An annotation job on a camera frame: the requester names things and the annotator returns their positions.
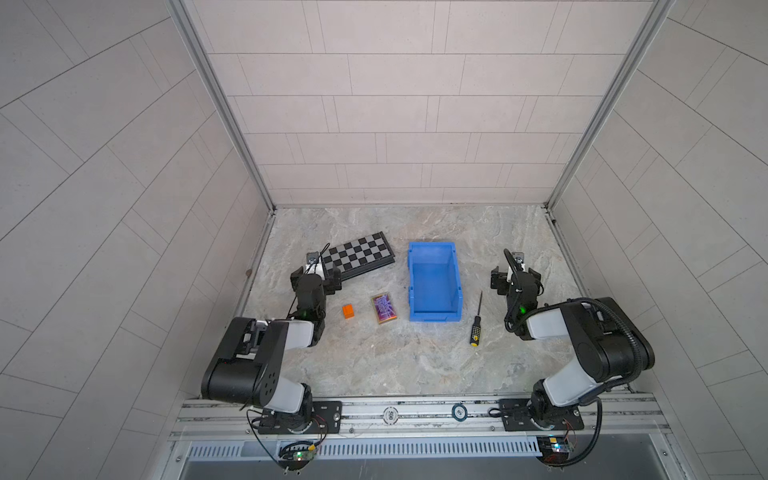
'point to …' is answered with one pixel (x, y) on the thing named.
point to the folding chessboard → (358, 256)
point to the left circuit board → (293, 458)
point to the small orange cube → (348, 311)
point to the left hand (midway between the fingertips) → (324, 260)
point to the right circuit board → (554, 449)
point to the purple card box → (384, 308)
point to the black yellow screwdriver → (476, 327)
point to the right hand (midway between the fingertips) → (510, 266)
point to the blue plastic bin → (435, 294)
